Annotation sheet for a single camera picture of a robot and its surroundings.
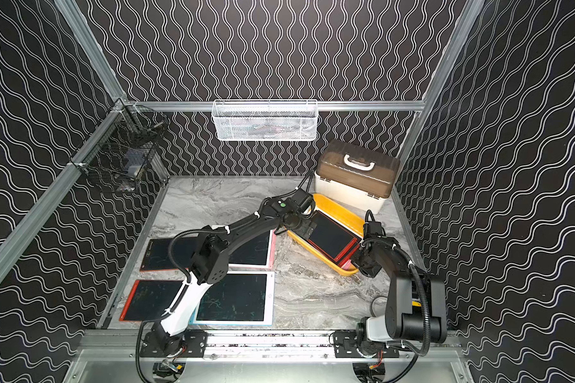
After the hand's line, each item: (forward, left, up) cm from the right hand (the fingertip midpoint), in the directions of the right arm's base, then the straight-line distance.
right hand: (360, 265), depth 90 cm
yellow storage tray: (+22, +5, +2) cm, 22 cm away
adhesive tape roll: (-14, -4, -2) cm, 15 cm away
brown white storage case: (+30, +1, +19) cm, 35 cm away
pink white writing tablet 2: (+5, +40, -1) cm, 40 cm away
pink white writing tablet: (0, +4, 0) cm, 4 cm away
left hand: (+14, +22, +8) cm, 27 cm away
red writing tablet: (+12, +9, -1) cm, 15 cm away
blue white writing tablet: (-12, +43, -2) cm, 45 cm away
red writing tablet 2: (+3, +79, -1) cm, 79 cm away
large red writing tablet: (-13, +77, -3) cm, 78 cm away
